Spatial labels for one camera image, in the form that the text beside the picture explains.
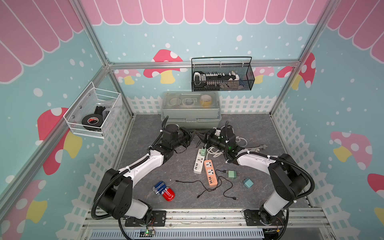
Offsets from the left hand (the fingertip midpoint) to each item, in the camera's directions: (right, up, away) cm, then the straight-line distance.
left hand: (198, 132), depth 81 cm
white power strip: (0, -21, +8) cm, 22 cm away
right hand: (-2, +1, -2) cm, 3 cm away
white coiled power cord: (+11, -14, +14) cm, 22 cm away
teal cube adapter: (+28, -29, +2) cm, 40 cm away
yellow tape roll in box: (+6, +22, +23) cm, 32 cm away
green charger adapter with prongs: (+20, -25, +6) cm, 33 cm away
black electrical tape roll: (-49, +6, -11) cm, 50 cm away
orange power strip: (+8, -24, +6) cm, 26 cm away
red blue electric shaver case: (-21, -31, 0) cm, 37 cm away
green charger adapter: (+3, -13, +10) cm, 17 cm away
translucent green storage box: (0, +14, +14) cm, 20 cm away
